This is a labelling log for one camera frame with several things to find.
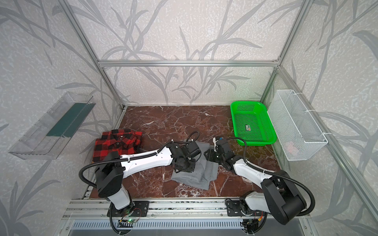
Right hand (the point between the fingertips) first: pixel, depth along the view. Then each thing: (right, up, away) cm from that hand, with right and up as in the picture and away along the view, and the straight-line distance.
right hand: (205, 149), depth 88 cm
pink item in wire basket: (+42, +4, -15) cm, 45 cm away
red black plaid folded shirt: (-51, +5, +2) cm, 51 cm away
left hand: (-7, -8, -8) cm, 13 cm away
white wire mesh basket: (+38, +12, -26) cm, 48 cm away
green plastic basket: (+36, +15, +20) cm, 44 cm away
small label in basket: (+33, +12, +19) cm, 40 cm away
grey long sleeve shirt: (-1, -12, -6) cm, 13 cm away
